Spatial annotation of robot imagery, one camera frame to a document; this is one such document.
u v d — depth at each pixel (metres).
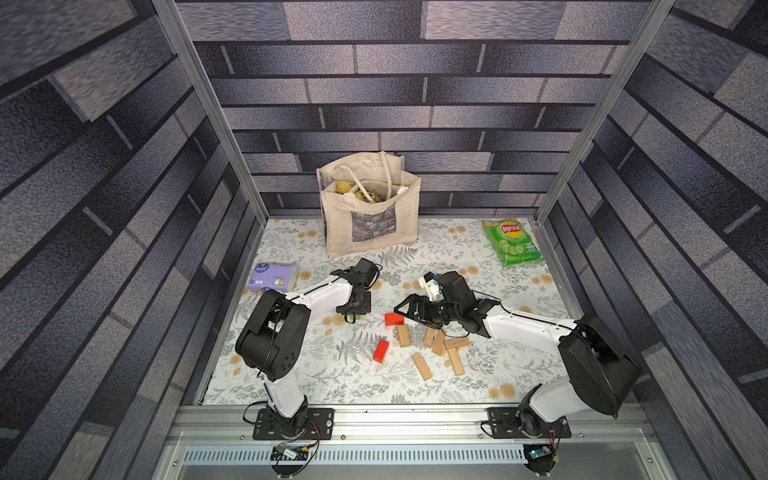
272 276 0.96
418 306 0.76
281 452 0.71
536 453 0.73
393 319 0.91
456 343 0.87
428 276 0.83
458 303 0.68
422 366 0.83
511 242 1.04
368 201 0.92
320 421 0.74
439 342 0.86
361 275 0.75
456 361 0.84
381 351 0.84
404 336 0.86
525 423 0.67
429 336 0.88
